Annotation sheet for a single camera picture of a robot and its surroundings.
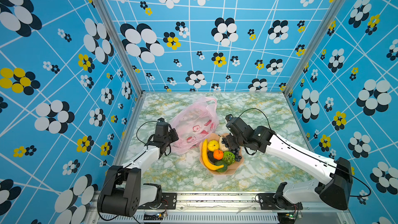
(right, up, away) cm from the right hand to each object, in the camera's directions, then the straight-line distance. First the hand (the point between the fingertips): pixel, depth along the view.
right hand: (230, 136), depth 78 cm
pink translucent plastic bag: (-20, +5, +25) cm, 32 cm away
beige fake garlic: (-4, -6, +6) cm, 9 cm away
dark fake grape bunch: (+4, -9, +4) cm, 10 cm away
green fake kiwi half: (-1, -12, +2) cm, 12 cm away
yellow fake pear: (-9, -6, +6) cm, 12 cm away
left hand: (-30, 0, +13) cm, 33 cm away
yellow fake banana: (-13, -12, +3) cm, 18 cm away
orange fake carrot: (-6, -10, +2) cm, 12 cm away
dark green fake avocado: (-10, -11, +4) cm, 16 cm away
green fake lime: (-4, -16, -1) cm, 17 cm away
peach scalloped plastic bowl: (-8, -2, +12) cm, 15 cm away
